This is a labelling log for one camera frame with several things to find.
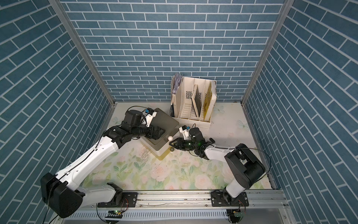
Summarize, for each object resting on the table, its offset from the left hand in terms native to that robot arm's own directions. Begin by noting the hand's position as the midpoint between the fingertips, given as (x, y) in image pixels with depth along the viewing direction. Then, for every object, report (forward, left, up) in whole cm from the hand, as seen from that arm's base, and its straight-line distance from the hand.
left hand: (162, 129), depth 76 cm
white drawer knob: (-3, -4, -5) cm, 7 cm away
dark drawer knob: (-3, -5, -19) cm, 20 cm away
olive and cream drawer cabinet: (+4, -4, -2) cm, 6 cm away
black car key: (+7, -33, -23) cm, 41 cm away
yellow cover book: (+22, -30, +1) cm, 37 cm away
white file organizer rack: (+34, -11, -22) cm, 42 cm away
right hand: (-4, -5, -12) cm, 13 cm away
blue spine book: (+33, -6, +9) cm, 34 cm away
